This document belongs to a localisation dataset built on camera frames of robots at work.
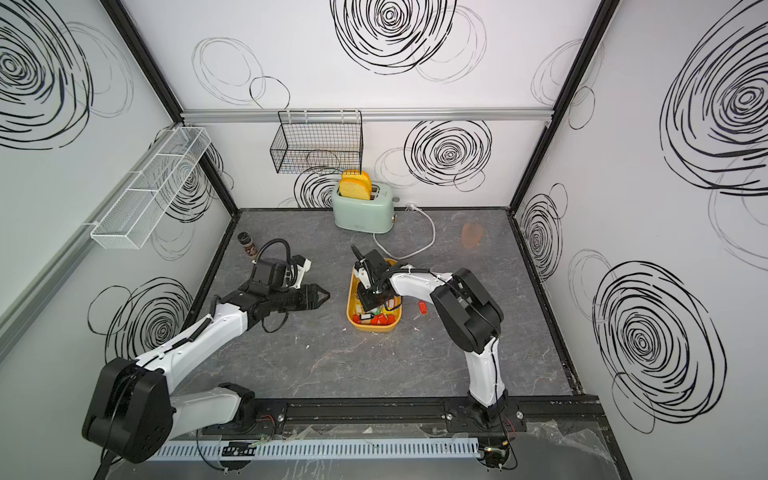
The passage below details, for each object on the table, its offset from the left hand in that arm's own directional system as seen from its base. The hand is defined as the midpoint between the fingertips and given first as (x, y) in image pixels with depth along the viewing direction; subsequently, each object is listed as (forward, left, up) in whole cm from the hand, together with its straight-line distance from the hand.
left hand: (322, 296), depth 84 cm
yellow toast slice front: (+36, -7, +10) cm, 38 cm away
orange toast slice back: (+44, -8, +9) cm, 46 cm away
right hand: (+3, -11, -10) cm, 15 cm away
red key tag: (+3, -30, -11) cm, 32 cm away
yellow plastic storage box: (+1, -8, -9) cm, 12 cm away
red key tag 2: (-2, -17, -11) cm, 20 cm away
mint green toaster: (+39, -12, -7) cm, 41 cm away
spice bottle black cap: (+21, +30, -2) cm, 37 cm away
